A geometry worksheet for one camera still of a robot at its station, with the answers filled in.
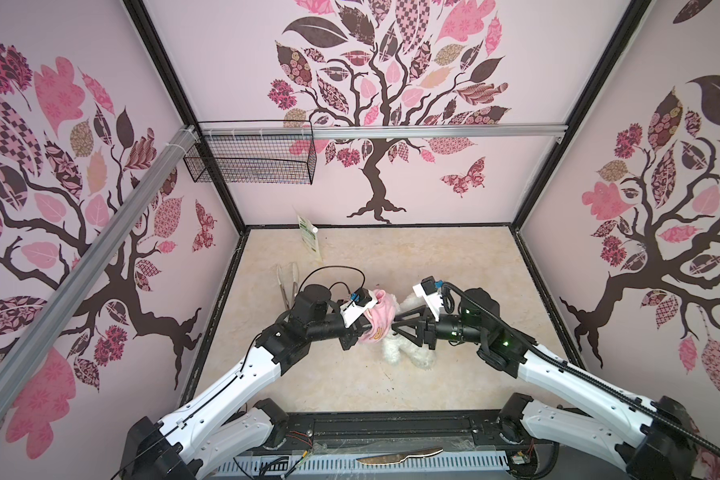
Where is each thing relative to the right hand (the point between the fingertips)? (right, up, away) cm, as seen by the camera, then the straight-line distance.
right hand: (396, 321), depth 67 cm
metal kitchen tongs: (-33, +8, +36) cm, 49 cm away
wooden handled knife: (+1, -33, +2) cm, 33 cm away
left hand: (-5, -2, +5) cm, 7 cm away
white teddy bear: (+2, -10, +10) cm, 14 cm away
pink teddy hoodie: (-4, +1, -1) cm, 4 cm away
